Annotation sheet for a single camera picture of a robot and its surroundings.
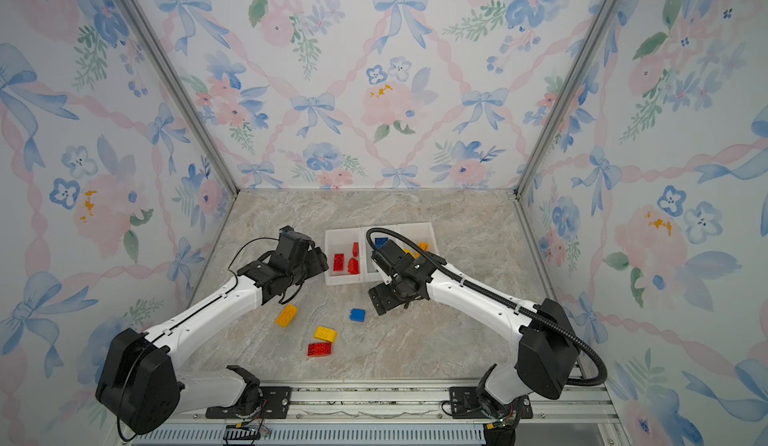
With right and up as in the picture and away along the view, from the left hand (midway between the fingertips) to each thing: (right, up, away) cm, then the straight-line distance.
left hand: (319, 257), depth 85 cm
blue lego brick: (+10, -18, +5) cm, 21 cm away
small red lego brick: (+9, +1, +15) cm, 17 cm away
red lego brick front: (+1, -24, -4) cm, 25 cm away
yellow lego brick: (+2, -21, -1) cm, 21 cm away
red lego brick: (+8, -4, +10) cm, 14 cm away
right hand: (+19, -9, -5) cm, 22 cm away
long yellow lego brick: (-10, -17, +2) cm, 20 cm away
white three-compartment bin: (+6, -2, +15) cm, 17 cm away
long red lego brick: (+3, -3, +14) cm, 15 cm away
